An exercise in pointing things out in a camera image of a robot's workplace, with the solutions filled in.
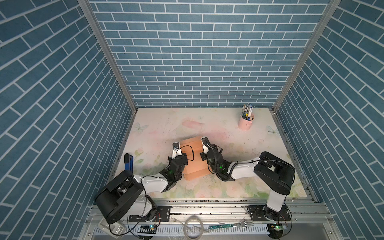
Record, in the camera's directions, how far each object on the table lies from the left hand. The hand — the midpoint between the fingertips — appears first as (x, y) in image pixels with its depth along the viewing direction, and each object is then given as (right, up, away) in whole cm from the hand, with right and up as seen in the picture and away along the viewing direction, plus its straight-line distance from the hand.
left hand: (182, 149), depth 88 cm
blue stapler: (-32, -6, 0) cm, 33 cm away
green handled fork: (+32, -32, -17) cm, 48 cm away
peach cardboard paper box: (+9, -11, +2) cm, 14 cm away
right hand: (+12, +5, 0) cm, 13 cm away
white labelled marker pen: (+44, +24, +9) cm, 50 cm away
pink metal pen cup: (+42, +17, +14) cm, 47 cm away
